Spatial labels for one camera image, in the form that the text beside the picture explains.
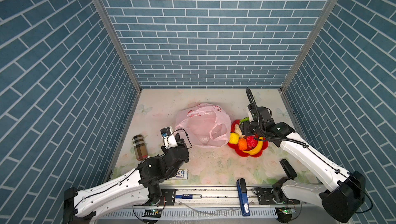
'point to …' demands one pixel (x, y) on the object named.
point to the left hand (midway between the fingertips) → (185, 136)
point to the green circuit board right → (286, 210)
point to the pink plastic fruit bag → (205, 126)
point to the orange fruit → (242, 144)
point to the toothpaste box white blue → (182, 174)
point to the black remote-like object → (291, 172)
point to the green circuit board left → (152, 213)
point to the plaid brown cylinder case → (140, 147)
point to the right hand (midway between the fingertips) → (245, 125)
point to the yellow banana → (258, 148)
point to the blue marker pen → (188, 196)
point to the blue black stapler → (242, 186)
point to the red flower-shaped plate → (238, 150)
